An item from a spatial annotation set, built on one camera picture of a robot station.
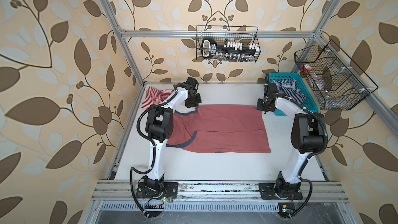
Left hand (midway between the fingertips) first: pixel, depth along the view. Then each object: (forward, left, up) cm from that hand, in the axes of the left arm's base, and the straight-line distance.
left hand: (200, 102), depth 99 cm
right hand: (-2, -40, -2) cm, 40 cm away
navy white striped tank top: (+15, -64, -1) cm, 65 cm away
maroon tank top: (-14, -19, -9) cm, 25 cm away
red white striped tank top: (+9, +35, -7) cm, 37 cm away
